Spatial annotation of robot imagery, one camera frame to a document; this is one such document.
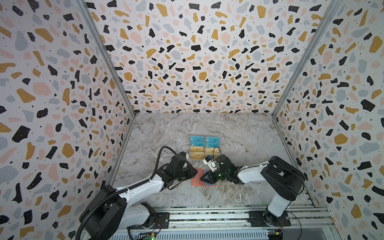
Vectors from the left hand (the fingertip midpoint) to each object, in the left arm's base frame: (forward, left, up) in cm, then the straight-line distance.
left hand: (201, 170), depth 82 cm
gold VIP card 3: (+13, +2, -6) cm, 14 cm away
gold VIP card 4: (+8, -6, +2) cm, 10 cm away
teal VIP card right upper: (+20, -8, 0) cm, 22 cm away
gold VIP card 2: (+15, -7, -4) cm, 17 cm away
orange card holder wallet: (-3, +2, -8) cm, 9 cm away
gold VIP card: (+16, +2, -4) cm, 17 cm away
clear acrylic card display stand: (+22, -3, +1) cm, 22 cm away
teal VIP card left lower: (+18, +2, -2) cm, 19 cm away
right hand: (-2, 0, -5) cm, 6 cm away
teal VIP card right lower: (+18, -8, -2) cm, 19 cm away
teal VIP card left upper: (+21, +2, +1) cm, 21 cm away
